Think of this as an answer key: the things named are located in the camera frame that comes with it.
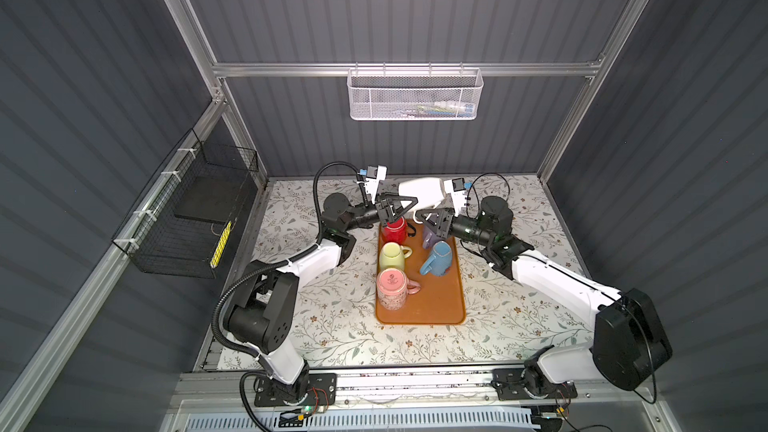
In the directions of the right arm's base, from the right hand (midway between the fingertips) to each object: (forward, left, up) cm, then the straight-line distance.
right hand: (420, 217), depth 75 cm
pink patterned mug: (-11, +7, -15) cm, 20 cm away
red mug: (+10, +7, -22) cm, 25 cm away
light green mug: (-1, +7, -17) cm, 18 cm away
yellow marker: (-9, +47, +2) cm, 48 cm away
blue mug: (-1, -7, -20) cm, 21 cm away
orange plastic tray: (-10, -7, -27) cm, 30 cm away
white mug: (+1, +4, +5) cm, 6 cm away
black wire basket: (-2, +58, +3) cm, 58 cm away
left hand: (+1, 0, +5) cm, 5 cm away
